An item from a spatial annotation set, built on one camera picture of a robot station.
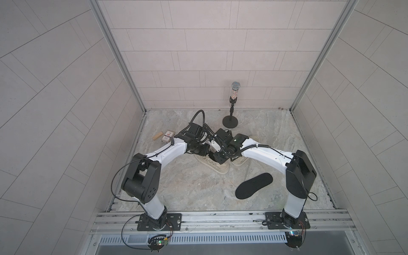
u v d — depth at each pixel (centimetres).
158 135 102
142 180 44
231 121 109
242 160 87
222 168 83
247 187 81
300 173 46
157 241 64
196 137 74
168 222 70
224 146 64
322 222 74
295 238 70
